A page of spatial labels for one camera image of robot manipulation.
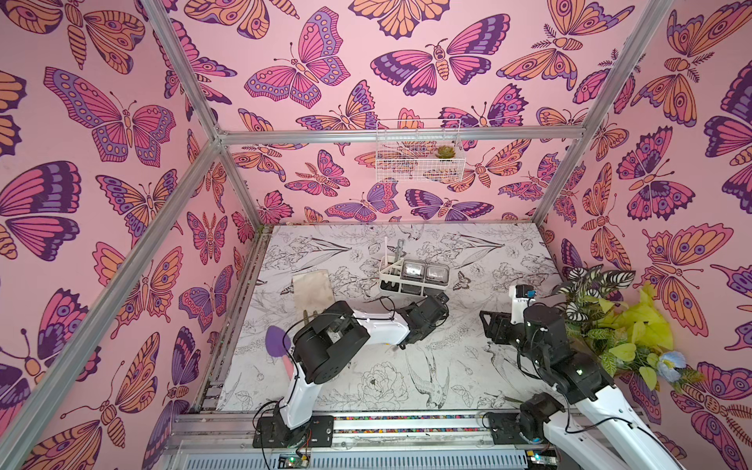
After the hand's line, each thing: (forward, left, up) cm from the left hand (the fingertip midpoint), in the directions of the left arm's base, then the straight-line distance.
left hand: (424, 314), depth 95 cm
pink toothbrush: (+14, +12, +9) cm, 21 cm away
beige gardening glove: (+8, +38, +1) cm, 39 cm away
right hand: (-9, -15, +18) cm, 25 cm away
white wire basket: (+41, +1, +34) cm, 53 cm away
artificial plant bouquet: (-12, -48, +16) cm, 52 cm away
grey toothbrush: (+27, +7, +1) cm, 28 cm away
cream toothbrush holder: (+10, +11, +5) cm, 16 cm away
